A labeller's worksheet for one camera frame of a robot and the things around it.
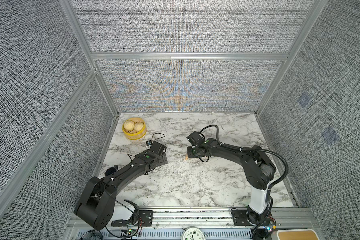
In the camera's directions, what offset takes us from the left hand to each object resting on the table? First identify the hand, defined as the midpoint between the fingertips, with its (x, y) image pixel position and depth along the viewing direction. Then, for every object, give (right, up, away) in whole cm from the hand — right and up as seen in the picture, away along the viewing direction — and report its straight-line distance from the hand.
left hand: (158, 160), depth 89 cm
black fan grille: (-26, -28, -22) cm, 44 cm away
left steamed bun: (-22, +21, +15) cm, 34 cm away
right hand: (+19, +3, +5) cm, 20 cm away
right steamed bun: (-16, +20, +15) cm, 30 cm away
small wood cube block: (+17, +3, -5) cm, 18 cm away
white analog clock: (+19, -27, -22) cm, 40 cm away
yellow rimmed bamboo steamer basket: (-20, +14, +15) cm, 29 cm away
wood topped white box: (+64, -27, -24) cm, 73 cm away
